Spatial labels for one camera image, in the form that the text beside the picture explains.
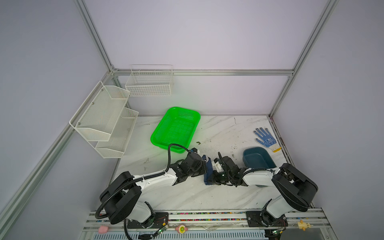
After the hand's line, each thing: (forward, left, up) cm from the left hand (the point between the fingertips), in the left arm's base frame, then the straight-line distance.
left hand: (208, 168), depth 82 cm
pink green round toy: (-28, +13, -4) cm, 31 cm away
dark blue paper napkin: (+3, -1, -8) cm, 9 cm away
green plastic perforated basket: (+39, +21, -9) cm, 46 cm away
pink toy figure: (-28, +51, -8) cm, 59 cm away
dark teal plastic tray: (+11, -33, -7) cm, 36 cm away
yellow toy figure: (-27, -43, -4) cm, 51 cm away
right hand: (-5, +1, -7) cm, 8 cm away
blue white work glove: (+24, -46, -8) cm, 52 cm away
